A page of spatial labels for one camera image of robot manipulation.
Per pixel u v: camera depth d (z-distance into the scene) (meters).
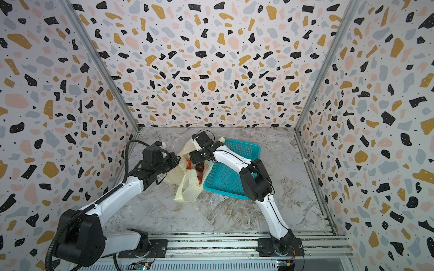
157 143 0.78
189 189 0.80
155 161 0.66
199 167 0.95
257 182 0.57
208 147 0.73
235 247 0.76
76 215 0.41
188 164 0.96
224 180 0.97
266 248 0.73
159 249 0.74
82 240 0.40
